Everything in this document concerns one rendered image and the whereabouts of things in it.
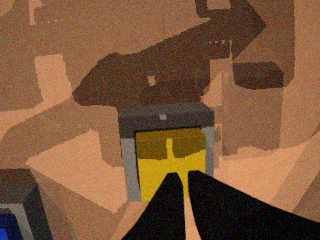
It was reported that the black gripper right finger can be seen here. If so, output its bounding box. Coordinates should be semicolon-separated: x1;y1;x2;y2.
187;171;320;240

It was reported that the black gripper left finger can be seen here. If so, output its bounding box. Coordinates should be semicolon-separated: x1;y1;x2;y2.
121;172;187;240

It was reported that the yellow button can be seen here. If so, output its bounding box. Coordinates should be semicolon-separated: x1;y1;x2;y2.
119;103;215;203

